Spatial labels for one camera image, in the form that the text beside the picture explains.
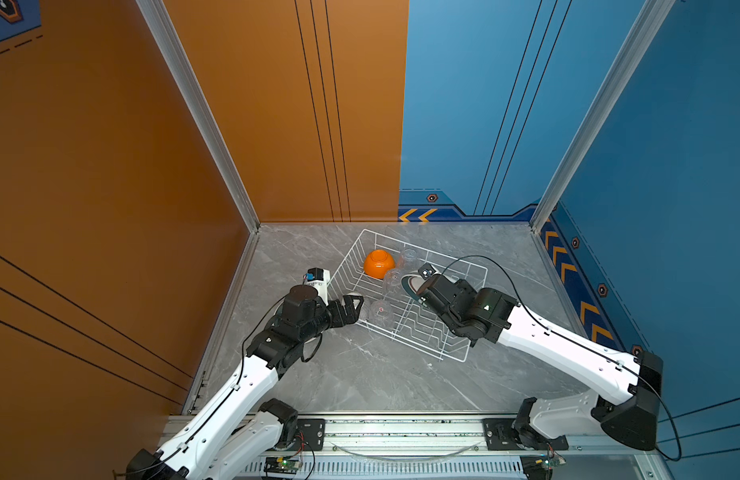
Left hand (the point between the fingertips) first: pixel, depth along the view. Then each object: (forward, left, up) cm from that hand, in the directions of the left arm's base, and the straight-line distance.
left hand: (352, 298), depth 77 cm
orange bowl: (+23, -7, -14) cm, 27 cm away
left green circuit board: (-34, +16, -20) cm, 42 cm away
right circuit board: (-33, -46, -20) cm, 60 cm away
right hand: (+1, -25, +2) cm, 25 cm away
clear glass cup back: (+21, -17, -9) cm, 29 cm away
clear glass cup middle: (+16, -12, -16) cm, 25 cm away
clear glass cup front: (+4, -8, -16) cm, 19 cm away
